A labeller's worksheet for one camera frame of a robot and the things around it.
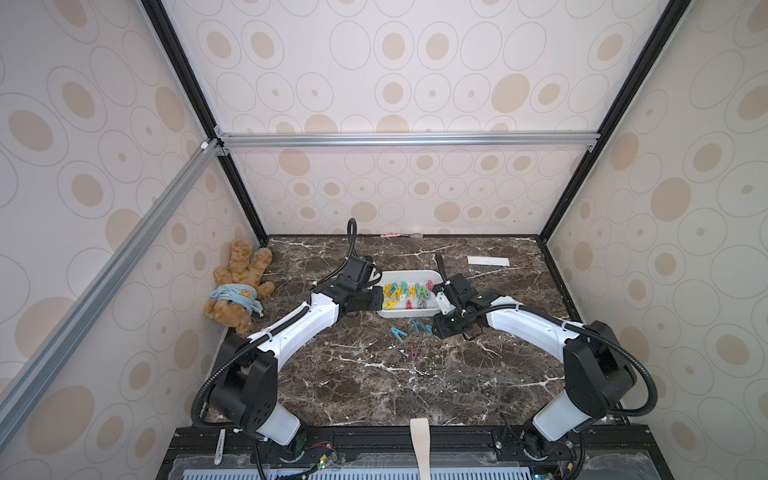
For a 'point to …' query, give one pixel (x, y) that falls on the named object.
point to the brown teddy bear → (238, 290)
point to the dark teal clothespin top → (418, 324)
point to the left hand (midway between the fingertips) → (388, 295)
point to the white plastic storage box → (410, 293)
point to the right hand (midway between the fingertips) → (447, 326)
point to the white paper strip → (488, 261)
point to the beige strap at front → (420, 431)
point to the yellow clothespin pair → (390, 304)
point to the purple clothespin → (414, 352)
